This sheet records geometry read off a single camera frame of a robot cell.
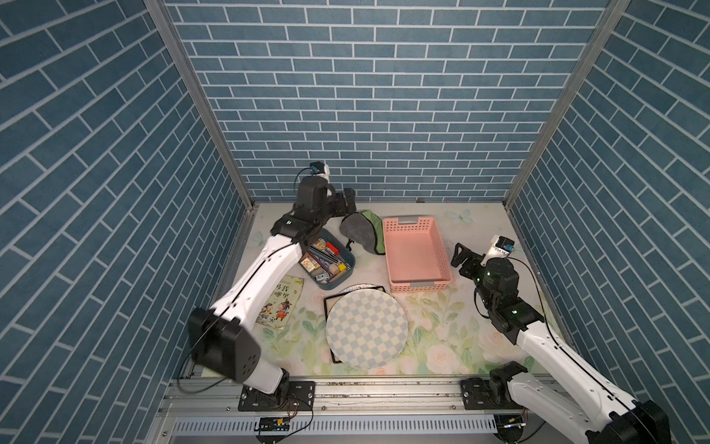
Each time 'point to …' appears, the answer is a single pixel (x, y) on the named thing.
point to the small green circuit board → (274, 424)
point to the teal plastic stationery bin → (326, 260)
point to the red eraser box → (332, 247)
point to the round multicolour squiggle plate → (363, 288)
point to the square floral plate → (328, 302)
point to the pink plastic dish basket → (415, 255)
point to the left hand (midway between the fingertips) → (350, 193)
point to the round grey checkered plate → (366, 328)
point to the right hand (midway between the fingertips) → (469, 250)
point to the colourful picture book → (279, 305)
